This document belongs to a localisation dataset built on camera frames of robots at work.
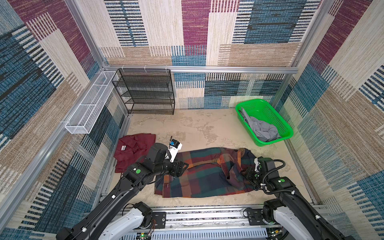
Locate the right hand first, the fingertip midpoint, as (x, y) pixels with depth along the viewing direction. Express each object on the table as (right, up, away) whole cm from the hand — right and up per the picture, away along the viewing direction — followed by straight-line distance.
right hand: (242, 176), depth 83 cm
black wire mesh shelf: (-62, +53, +28) cm, 86 cm away
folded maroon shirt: (-67, +13, +13) cm, 70 cm away
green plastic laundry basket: (+25, +40, +33) cm, 57 cm away
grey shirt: (+19, +25, +16) cm, 35 cm away
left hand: (-32, +11, -11) cm, 35 cm away
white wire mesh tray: (-78, +31, -12) cm, 85 cm away
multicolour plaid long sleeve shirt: (-17, +1, +4) cm, 17 cm away
